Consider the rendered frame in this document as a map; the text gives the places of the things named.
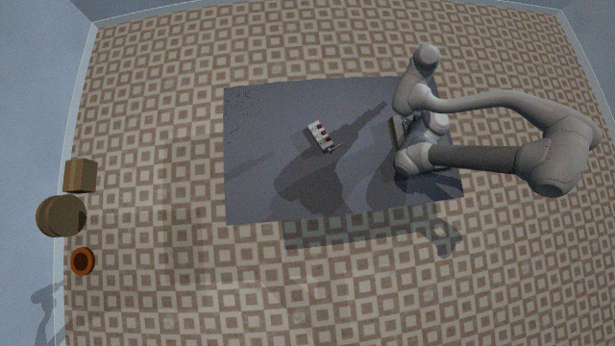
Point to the white power strip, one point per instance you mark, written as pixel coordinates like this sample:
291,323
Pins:
320,136

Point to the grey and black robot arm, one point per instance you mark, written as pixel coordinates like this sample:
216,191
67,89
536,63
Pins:
552,165

